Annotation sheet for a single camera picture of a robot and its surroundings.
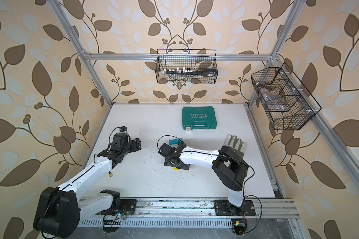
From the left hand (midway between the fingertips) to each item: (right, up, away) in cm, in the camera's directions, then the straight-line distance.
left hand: (133, 140), depth 87 cm
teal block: (+24, -2, +10) cm, 26 cm away
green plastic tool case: (+41, +13, +18) cm, 47 cm away
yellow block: (+26, -13, -12) cm, 31 cm away
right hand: (+24, -14, +1) cm, 28 cm away
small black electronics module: (+58, -40, -15) cm, 72 cm away
